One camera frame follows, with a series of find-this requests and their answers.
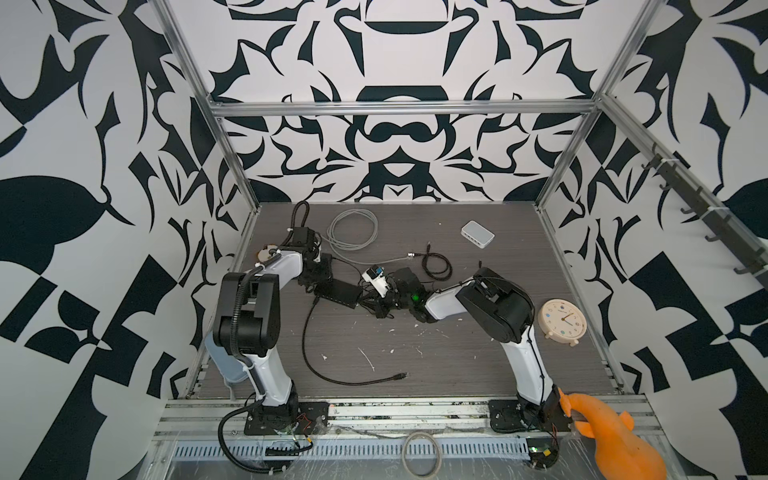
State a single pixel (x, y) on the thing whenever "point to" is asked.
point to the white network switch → (477, 234)
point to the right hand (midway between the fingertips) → (361, 299)
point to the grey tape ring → (404, 459)
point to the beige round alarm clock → (563, 321)
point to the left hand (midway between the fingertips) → (330, 275)
